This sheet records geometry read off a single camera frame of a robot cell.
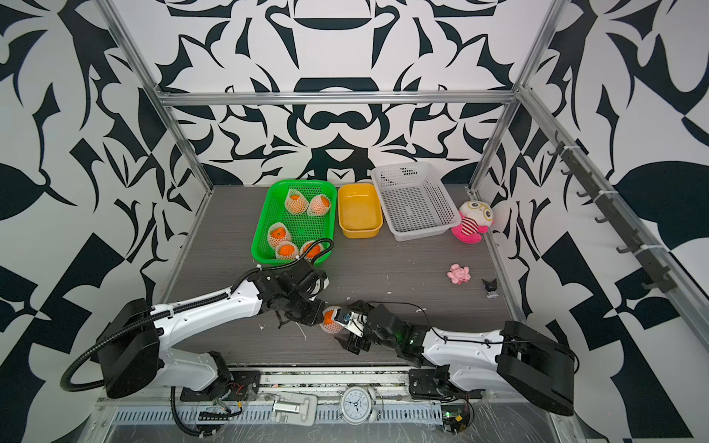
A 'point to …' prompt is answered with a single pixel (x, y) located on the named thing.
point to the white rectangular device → (294, 409)
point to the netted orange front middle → (286, 250)
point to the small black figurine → (491, 288)
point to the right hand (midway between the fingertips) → (341, 316)
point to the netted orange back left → (294, 202)
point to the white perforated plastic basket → (416, 203)
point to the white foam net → (332, 328)
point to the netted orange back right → (318, 205)
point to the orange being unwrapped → (329, 317)
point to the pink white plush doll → (475, 218)
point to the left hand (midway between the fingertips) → (323, 315)
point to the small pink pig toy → (459, 274)
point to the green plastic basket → (296, 221)
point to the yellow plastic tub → (359, 211)
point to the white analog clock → (355, 405)
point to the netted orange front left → (278, 233)
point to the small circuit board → (455, 417)
